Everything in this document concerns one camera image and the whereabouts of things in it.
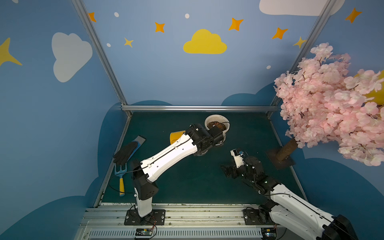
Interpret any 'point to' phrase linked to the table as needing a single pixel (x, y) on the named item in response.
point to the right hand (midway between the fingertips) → (229, 161)
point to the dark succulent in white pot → (216, 123)
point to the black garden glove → (121, 157)
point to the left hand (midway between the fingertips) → (184, 135)
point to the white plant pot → (218, 118)
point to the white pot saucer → (220, 143)
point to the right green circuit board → (268, 233)
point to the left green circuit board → (143, 232)
